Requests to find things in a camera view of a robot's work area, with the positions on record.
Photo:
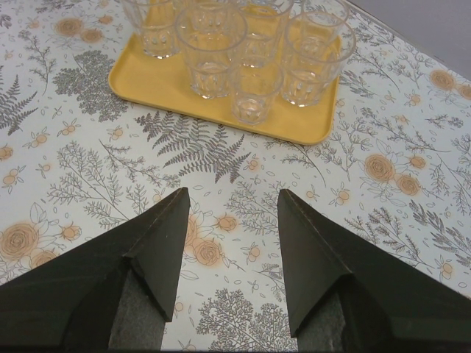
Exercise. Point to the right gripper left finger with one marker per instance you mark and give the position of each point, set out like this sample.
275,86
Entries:
114,293

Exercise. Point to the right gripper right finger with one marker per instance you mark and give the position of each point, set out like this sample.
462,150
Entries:
346,295

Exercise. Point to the small clear glass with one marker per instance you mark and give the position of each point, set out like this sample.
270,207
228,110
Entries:
253,88
323,19

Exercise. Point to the yellow plastic tray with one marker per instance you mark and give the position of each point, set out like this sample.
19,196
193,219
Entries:
164,84

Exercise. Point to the floral patterned table mat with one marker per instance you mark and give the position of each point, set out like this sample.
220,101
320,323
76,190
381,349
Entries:
76,161

